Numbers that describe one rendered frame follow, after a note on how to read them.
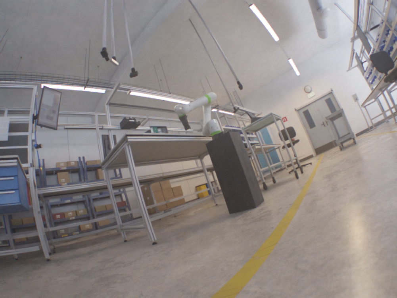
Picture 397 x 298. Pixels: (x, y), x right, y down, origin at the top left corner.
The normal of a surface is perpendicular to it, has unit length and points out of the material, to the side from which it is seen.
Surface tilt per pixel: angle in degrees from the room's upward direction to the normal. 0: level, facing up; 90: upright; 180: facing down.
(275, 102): 90
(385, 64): 92
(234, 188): 90
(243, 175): 90
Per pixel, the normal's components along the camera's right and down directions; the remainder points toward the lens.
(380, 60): -0.50, -0.25
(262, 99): -0.66, 0.04
